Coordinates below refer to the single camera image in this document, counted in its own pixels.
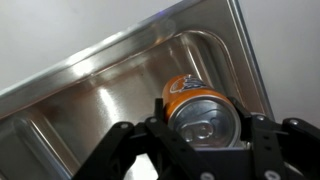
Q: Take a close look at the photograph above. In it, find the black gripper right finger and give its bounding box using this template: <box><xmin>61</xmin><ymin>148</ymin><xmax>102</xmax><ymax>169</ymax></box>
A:
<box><xmin>227</xmin><ymin>96</ymin><xmax>320</xmax><ymax>180</ymax></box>

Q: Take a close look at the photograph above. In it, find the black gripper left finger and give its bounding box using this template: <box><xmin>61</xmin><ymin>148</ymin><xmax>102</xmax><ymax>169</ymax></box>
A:
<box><xmin>71</xmin><ymin>97</ymin><xmax>214</xmax><ymax>180</ymax></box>

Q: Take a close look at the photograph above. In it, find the orange soda can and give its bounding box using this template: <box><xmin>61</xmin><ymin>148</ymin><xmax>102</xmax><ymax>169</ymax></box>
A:
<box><xmin>161</xmin><ymin>73</ymin><xmax>243</xmax><ymax>150</ymax></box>

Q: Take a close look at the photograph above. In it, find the stainless steel sink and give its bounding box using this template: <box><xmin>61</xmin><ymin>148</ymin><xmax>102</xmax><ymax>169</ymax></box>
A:
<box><xmin>0</xmin><ymin>0</ymin><xmax>276</xmax><ymax>180</ymax></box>

